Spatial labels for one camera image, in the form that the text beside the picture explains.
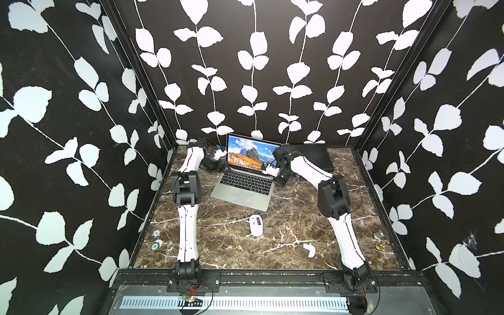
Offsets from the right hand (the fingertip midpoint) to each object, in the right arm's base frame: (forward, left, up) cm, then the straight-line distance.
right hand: (276, 178), depth 103 cm
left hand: (+6, +27, +2) cm, 28 cm away
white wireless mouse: (-25, +10, -1) cm, 27 cm away
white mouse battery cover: (-35, -13, -3) cm, 37 cm away
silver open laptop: (-1, +18, -2) cm, 18 cm away
